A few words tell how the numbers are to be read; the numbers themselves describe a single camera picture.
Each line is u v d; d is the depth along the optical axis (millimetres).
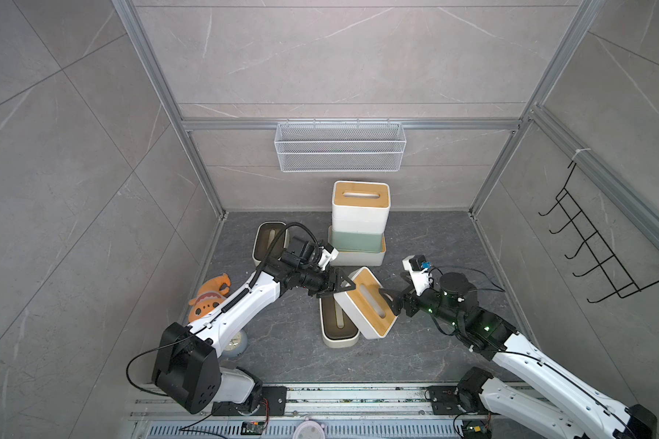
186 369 404
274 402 730
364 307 729
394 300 632
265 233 1063
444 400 736
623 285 587
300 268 656
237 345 800
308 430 678
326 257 734
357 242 927
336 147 1007
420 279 618
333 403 746
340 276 686
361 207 805
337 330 804
